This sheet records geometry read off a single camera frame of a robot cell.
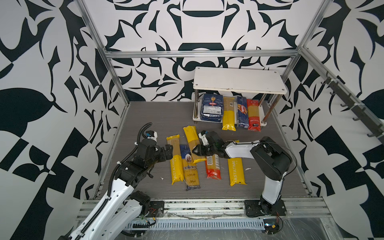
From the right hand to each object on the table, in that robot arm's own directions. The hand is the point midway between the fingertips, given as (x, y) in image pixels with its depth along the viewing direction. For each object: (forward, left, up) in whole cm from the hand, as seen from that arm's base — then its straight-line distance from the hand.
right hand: (195, 151), depth 91 cm
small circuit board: (-36, -35, -4) cm, 51 cm away
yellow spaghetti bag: (+24, -23, +6) cm, 34 cm away
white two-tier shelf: (+44, -51, +13) cm, 69 cm away
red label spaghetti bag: (-10, -10, 0) cm, 14 cm away
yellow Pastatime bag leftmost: (-7, +10, +2) cm, 13 cm away
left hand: (-5, +15, +18) cm, 23 cm away
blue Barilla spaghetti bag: (+18, -31, +7) cm, 36 cm away
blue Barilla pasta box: (+27, -12, +10) cm, 31 cm away
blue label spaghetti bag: (-11, +3, 0) cm, 11 cm away
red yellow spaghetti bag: (+24, -40, +5) cm, 47 cm away
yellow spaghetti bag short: (+9, +1, +1) cm, 9 cm away
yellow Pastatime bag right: (-12, -23, -1) cm, 26 cm away
